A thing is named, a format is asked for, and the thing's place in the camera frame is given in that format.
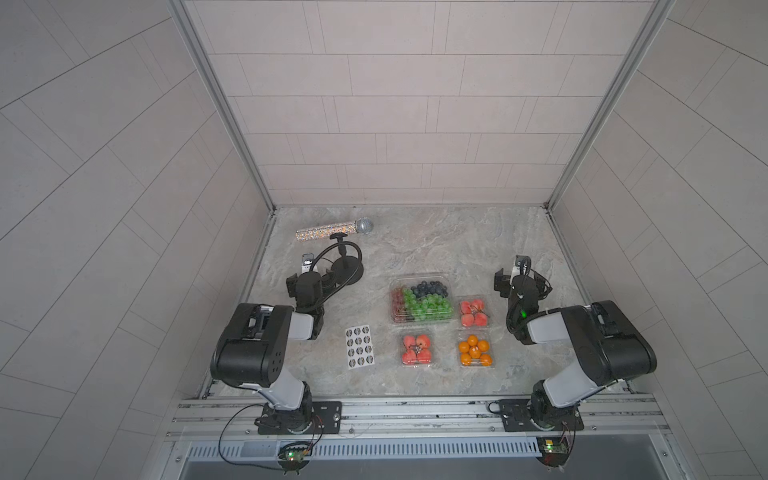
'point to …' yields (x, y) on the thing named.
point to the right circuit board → (552, 450)
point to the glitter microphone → (361, 225)
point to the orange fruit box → (475, 350)
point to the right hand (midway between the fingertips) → (516, 267)
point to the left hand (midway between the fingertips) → (316, 266)
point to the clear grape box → (421, 298)
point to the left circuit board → (294, 456)
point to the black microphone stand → (347, 269)
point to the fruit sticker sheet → (359, 347)
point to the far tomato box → (473, 313)
